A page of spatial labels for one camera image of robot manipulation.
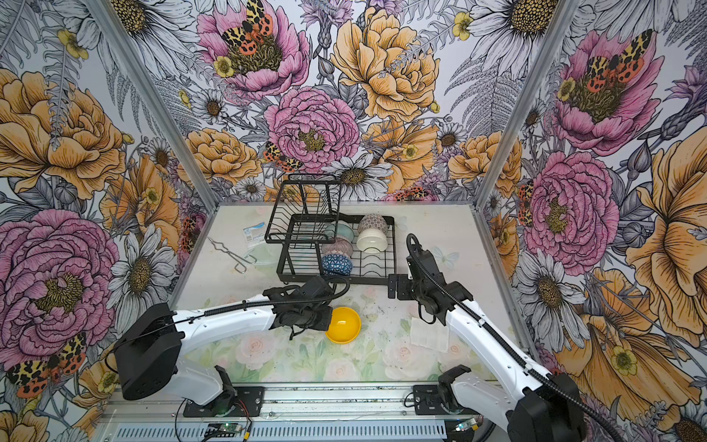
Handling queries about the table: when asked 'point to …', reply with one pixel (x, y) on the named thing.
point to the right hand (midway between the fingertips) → (404, 290)
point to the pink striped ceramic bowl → (341, 246)
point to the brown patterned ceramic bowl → (373, 221)
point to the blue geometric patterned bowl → (337, 265)
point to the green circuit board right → (465, 424)
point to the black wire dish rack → (322, 243)
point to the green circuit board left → (226, 427)
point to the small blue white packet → (254, 234)
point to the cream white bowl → (372, 240)
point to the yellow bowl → (344, 325)
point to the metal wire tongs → (241, 266)
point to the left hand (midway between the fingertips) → (324, 327)
